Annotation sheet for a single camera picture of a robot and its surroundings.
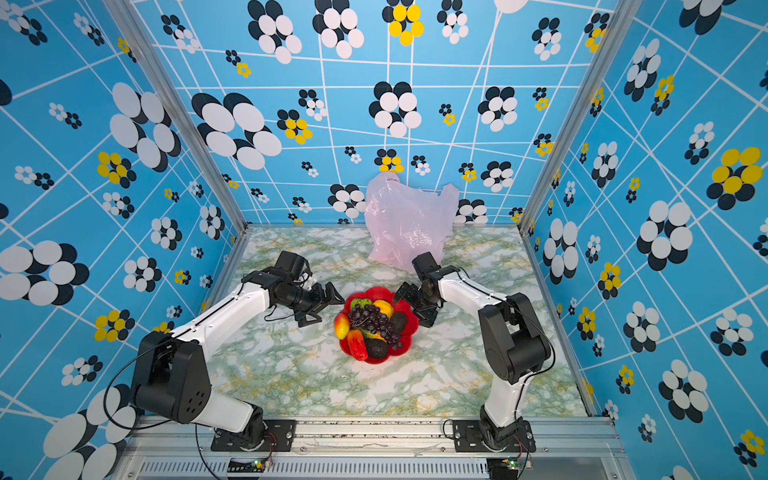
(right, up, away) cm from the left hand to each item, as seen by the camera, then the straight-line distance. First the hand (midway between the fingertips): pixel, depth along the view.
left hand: (337, 307), depth 84 cm
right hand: (+19, -2, +8) cm, 21 cm away
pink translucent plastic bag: (+21, +25, +9) cm, 34 cm away
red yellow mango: (+2, -5, 0) cm, 5 cm away
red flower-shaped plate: (+11, +2, +12) cm, 16 cm away
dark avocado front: (+12, -11, -3) cm, 16 cm away
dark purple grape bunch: (+10, -4, 0) cm, 11 cm away
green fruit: (+7, 0, +7) cm, 10 cm away
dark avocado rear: (+18, -5, +4) cm, 19 cm away
